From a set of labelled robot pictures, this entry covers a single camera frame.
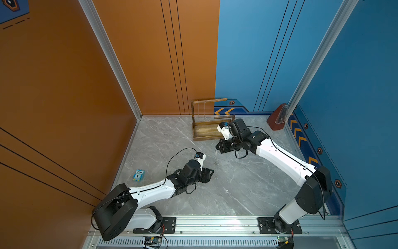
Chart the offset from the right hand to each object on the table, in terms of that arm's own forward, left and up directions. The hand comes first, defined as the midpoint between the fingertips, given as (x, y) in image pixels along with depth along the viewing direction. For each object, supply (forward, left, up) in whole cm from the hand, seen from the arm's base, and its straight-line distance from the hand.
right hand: (216, 146), depth 80 cm
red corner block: (+30, -44, -11) cm, 54 cm away
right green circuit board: (-37, -31, -23) cm, 53 cm away
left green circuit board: (-38, +30, -22) cm, 53 cm away
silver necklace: (+31, +6, +4) cm, 32 cm away
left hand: (-7, +3, -11) cm, 13 cm away
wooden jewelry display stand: (+27, +4, -18) cm, 33 cm away
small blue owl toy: (-8, +44, -18) cm, 48 cm away
